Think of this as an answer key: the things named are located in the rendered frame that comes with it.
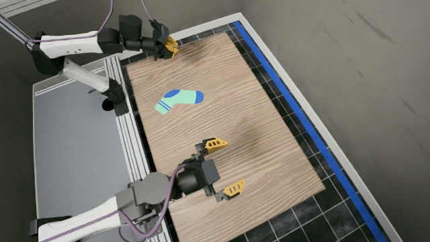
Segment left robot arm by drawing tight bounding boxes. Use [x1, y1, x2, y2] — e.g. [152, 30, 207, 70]
[31, 15, 170, 117]

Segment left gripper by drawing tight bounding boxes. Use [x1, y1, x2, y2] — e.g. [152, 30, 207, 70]
[142, 37, 179, 61]

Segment mint green sock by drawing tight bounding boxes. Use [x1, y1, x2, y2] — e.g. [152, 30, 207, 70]
[155, 89, 204, 115]

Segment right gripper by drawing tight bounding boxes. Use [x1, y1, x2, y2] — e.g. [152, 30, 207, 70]
[178, 137, 245, 202]

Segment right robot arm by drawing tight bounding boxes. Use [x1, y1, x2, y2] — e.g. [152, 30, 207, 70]
[28, 155, 221, 242]

